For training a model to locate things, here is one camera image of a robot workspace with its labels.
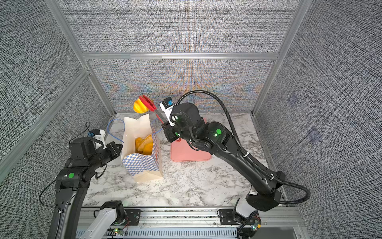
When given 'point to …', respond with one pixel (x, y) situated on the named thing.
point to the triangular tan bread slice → (144, 146)
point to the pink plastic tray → (181, 150)
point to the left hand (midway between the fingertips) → (123, 144)
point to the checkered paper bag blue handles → (139, 167)
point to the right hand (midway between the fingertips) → (166, 121)
